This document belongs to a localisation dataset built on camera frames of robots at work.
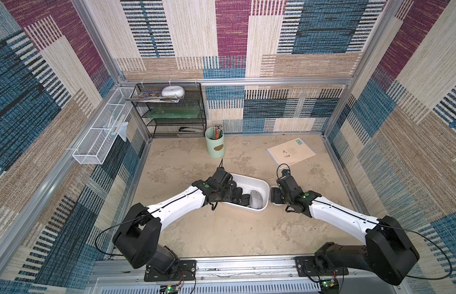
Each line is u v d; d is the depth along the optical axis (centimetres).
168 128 120
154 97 92
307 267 73
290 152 112
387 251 41
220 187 66
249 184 96
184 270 72
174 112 99
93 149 89
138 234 43
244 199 89
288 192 67
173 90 90
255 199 88
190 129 111
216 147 103
